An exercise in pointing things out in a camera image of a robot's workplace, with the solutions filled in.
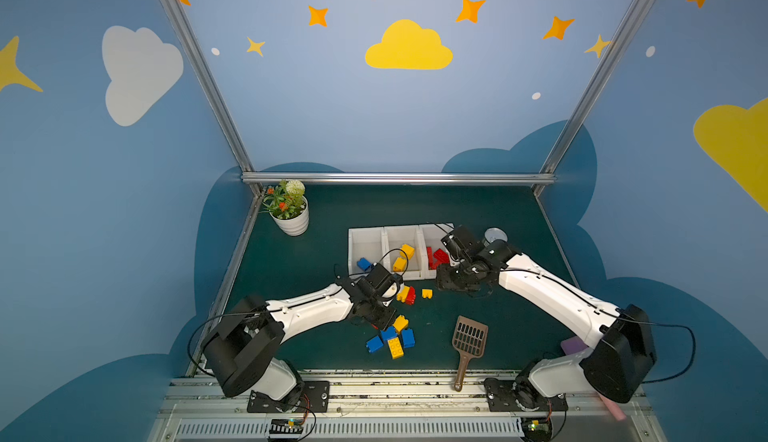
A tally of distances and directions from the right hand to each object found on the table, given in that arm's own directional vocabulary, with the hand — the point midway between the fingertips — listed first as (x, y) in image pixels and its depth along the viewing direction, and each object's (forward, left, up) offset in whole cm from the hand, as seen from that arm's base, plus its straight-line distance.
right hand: (446, 280), depth 82 cm
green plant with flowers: (+24, +51, +4) cm, 56 cm away
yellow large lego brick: (0, +12, -10) cm, 16 cm away
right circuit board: (-32, -23, -16) cm, 42 cm away
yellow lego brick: (+10, +13, -10) cm, 19 cm away
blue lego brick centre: (-12, +15, -11) cm, 22 cm away
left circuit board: (-35, +40, -16) cm, 55 cm away
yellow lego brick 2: (-9, +12, -10) cm, 18 cm away
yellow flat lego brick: (-15, +13, -12) cm, 23 cm away
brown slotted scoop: (-12, -8, -13) cm, 20 cm away
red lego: (+12, +4, -5) cm, 14 cm away
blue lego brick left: (-15, +19, -12) cm, 27 cm away
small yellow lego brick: (+1, +4, -11) cm, 12 cm away
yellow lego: (+15, +10, -10) cm, 20 cm away
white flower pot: (+21, +50, -6) cm, 54 cm away
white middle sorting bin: (+21, +15, -11) cm, 29 cm away
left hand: (-7, +15, -10) cm, 19 cm away
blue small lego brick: (+11, +25, -12) cm, 30 cm away
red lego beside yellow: (0, +9, -11) cm, 14 cm away
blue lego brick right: (-13, +10, -11) cm, 20 cm away
